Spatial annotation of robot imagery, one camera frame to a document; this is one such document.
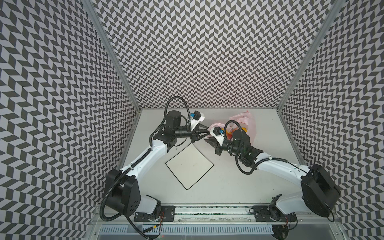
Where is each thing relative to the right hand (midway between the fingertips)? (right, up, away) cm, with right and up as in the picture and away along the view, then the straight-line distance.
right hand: (205, 143), depth 77 cm
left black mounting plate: (-18, -35, -5) cm, 39 cm away
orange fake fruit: (+10, +6, -13) cm, 17 cm away
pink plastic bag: (+19, +12, -2) cm, 22 cm away
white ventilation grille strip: (-8, -40, -8) cm, 41 cm away
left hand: (+2, +6, -4) cm, 8 cm away
